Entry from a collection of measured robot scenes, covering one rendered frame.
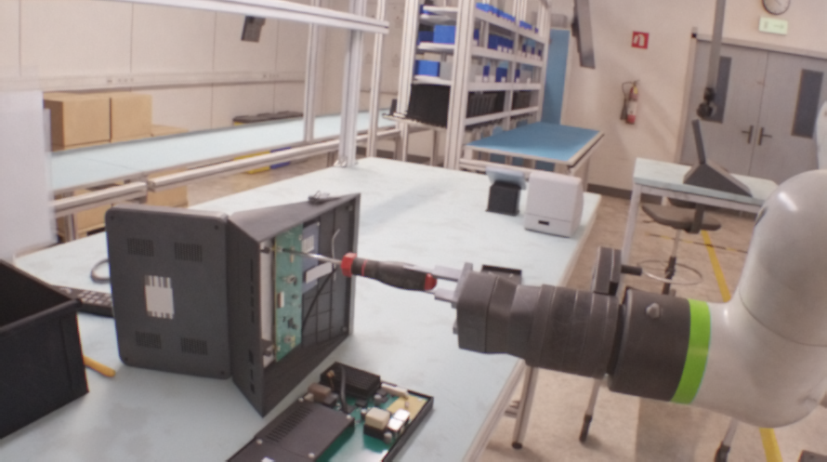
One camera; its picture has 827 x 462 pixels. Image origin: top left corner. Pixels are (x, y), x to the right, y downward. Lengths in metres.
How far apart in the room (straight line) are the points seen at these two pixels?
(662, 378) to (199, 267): 0.49
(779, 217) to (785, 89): 6.90
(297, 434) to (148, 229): 0.28
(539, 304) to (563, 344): 0.04
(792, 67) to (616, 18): 2.19
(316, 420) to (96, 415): 0.25
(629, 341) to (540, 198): 0.95
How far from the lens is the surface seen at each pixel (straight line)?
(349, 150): 1.99
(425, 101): 3.49
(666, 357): 0.47
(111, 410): 0.68
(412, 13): 4.01
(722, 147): 7.22
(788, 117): 7.34
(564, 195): 1.37
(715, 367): 0.48
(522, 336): 0.49
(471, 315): 0.48
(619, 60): 7.07
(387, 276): 0.54
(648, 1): 7.13
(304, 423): 0.60
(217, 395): 0.69
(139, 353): 0.74
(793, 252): 0.42
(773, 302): 0.45
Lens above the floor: 1.39
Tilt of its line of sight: 14 degrees down
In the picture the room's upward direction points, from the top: 5 degrees clockwise
